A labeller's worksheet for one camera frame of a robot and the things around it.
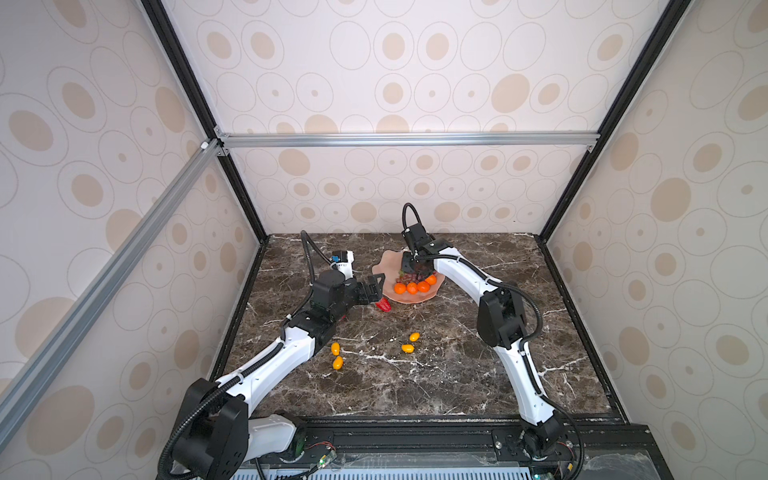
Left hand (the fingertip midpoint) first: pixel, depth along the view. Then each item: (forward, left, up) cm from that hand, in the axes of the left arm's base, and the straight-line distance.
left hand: (379, 272), depth 79 cm
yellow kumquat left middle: (-12, +13, -22) cm, 28 cm away
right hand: (+16, -9, -17) cm, 25 cm away
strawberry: (+2, -1, -21) cm, 21 cm away
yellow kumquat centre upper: (-8, -10, -22) cm, 26 cm away
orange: (+8, -14, -19) cm, 25 cm away
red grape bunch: (+5, -10, -9) cm, 14 cm away
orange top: (+8, -10, -20) cm, 24 cm away
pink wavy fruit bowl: (+19, -2, -20) cm, 28 cm away
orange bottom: (+8, -6, -20) cm, 23 cm away
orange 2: (+10, -17, -18) cm, 27 cm away
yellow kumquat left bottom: (-17, +12, -22) cm, 30 cm away
